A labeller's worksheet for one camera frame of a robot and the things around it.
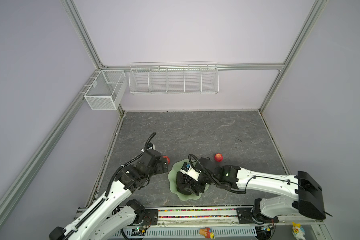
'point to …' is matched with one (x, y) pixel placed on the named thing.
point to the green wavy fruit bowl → (174, 169)
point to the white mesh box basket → (106, 90)
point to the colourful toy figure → (207, 232)
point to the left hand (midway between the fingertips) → (159, 165)
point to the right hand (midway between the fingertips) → (188, 182)
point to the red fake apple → (168, 159)
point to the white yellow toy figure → (298, 231)
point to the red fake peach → (218, 157)
